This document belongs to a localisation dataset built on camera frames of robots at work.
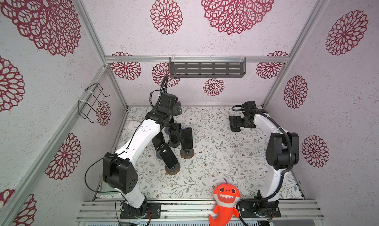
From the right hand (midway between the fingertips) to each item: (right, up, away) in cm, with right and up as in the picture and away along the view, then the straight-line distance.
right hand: (240, 121), depth 98 cm
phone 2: (-44, -10, +7) cm, 46 cm away
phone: (-36, -10, -11) cm, 39 cm away
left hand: (-45, +8, -15) cm, 48 cm away
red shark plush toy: (-17, -36, -28) cm, 48 cm away
